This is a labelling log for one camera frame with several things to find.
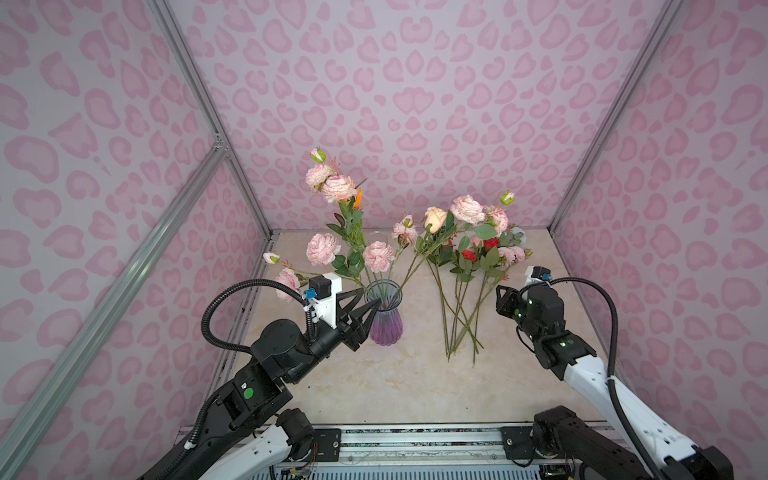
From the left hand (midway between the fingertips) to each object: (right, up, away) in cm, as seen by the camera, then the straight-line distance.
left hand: (372, 293), depth 57 cm
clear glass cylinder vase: (-1, +13, +35) cm, 38 cm away
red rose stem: (+35, +4, +46) cm, 58 cm away
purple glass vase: (+2, -12, +24) cm, 27 cm away
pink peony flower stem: (+1, +7, +13) cm, 14 cm away
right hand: (+32, -1, +22) cm, 39 cm away
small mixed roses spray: (+40, +8, +46) cm, 61 cm away
